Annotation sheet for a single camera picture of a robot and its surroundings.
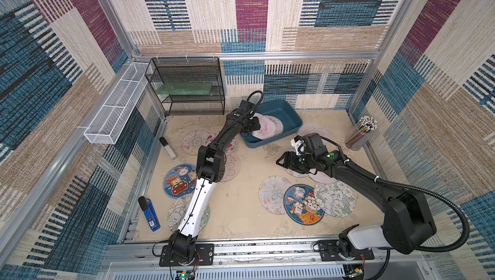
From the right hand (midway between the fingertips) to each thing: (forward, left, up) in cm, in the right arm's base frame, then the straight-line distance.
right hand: (284, 166), depth 84 cm
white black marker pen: (+18, +59, -7) cm, 62 cm away
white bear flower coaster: (-7, +5, -12) cm, 15 cm away
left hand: (+29, +9, -6) cm, 31 cm away
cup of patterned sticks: (+17, -38, -4) cm, 42 cm away
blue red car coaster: (0, +49, -11) cm, 50 cm away
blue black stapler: (-15, +57, -9) cm, 60 cm away
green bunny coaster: (+32, -2, -10) cm, 33 cm away
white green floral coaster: (-10, -23, -12) cm, 28 cm away
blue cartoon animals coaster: (-13, -7, -12) cm, 19 cm away
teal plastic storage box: (+36, -10, -11) cm, 38 cm away
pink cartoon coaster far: (+31, -23, -11) cm, 40 cm away
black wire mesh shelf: (+44, +47, +10) cm, 65 cm away
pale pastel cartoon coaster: (+23, +47, -11) cm, 53 cm away
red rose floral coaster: (+18, +25, -11) cm, 33 cm away
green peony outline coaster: (-14, +46, -11) cm, 50 cm away
